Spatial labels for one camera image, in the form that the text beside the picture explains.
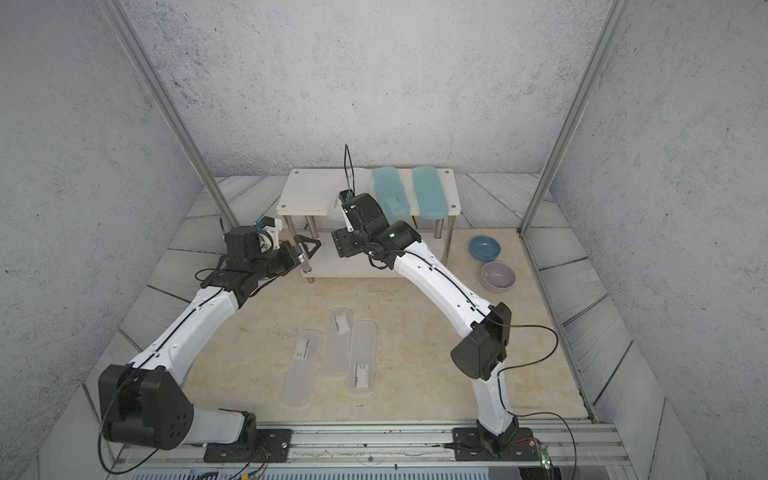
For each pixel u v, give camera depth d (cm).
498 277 103
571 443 71
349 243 69
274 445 72
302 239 72
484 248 112
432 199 83
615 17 71
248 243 62
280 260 71
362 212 56
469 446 72
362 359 87
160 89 83
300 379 83
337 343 89
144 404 41
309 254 73
